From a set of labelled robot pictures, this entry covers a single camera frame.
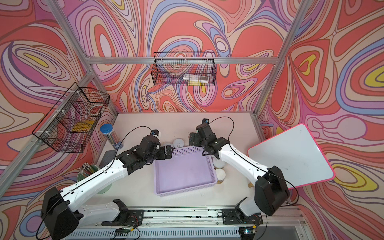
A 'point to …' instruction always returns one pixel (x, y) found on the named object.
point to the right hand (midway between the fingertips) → (198, 140)
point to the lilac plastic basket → (187, 170)
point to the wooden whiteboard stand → (250, 185)
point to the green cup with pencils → (86, 169)
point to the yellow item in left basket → (83, 126)
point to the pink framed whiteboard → (296, 154)
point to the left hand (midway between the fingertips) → (168, 149)
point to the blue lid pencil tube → (107, 129)
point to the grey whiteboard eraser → (109, 156)
